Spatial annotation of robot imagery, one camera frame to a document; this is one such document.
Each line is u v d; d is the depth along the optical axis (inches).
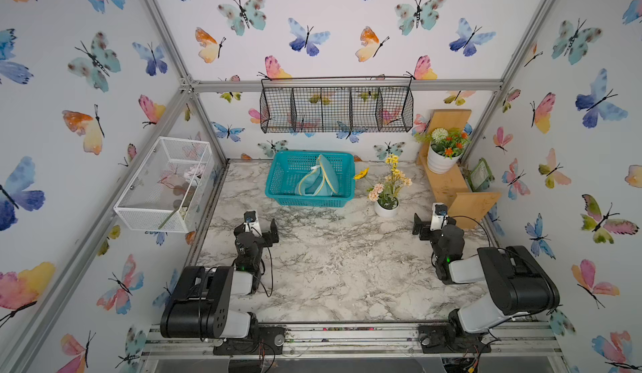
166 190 28.5
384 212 38.7
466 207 34.4
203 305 17.7
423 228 32.5
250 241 27.4
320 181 38.6
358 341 29.8
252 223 30.1
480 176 43.6
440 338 28.7
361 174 40.7
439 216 31.0
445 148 38.5
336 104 38.8
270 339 29.2
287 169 45.0
